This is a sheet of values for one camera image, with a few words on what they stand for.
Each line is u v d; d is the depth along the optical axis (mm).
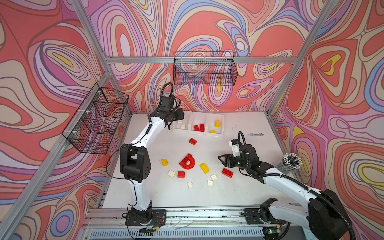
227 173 876
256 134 1048
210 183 842
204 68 962
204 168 886
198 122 1113
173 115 828
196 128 1078
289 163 734
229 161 734
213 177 863
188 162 926
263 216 654
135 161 493
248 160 637
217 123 1081
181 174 867
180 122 1113
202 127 1072
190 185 827
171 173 879
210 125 1111
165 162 917
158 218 719
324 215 402
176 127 1083
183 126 1078
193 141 1013
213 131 1068
